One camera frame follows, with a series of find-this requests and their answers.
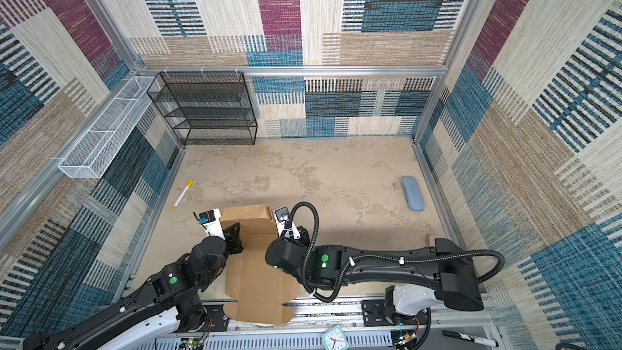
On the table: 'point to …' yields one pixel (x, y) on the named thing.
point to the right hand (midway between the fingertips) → (282, 234)
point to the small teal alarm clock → (334, 339)
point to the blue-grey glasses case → (413, 194)
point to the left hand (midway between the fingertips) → (241, 222)
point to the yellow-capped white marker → (188, 185)
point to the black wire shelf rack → (206, 108)
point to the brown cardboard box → (259, 289)
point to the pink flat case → (431, 241)
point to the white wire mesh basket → (95, 148)
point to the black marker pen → (470, 337)
